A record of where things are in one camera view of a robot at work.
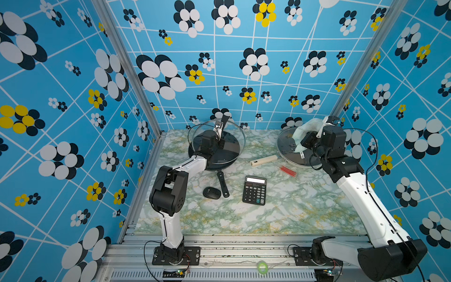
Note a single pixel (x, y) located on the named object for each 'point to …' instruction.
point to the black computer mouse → (212, 192)
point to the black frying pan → (227, 151)
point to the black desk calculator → (255, 190)
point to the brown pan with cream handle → (260, 160)
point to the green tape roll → (259, 265)
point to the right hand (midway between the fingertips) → (310, 131)
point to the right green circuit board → (326, 275)
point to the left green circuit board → (178, 273)
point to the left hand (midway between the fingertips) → (221, 130)
